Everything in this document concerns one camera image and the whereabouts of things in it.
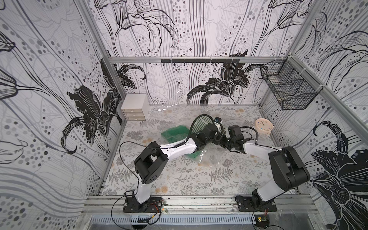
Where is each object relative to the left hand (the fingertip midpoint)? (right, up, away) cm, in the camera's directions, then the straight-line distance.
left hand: (218, 134), depth 87 cm
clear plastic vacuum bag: (-29, +12, +25) cm, 40 cm away
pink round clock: (+36, +4, +15) cm, 39 cm away
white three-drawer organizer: (-58, +18, +18) cm, 63 cm away
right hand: (+1, -4, +7) cm, 8 cm away
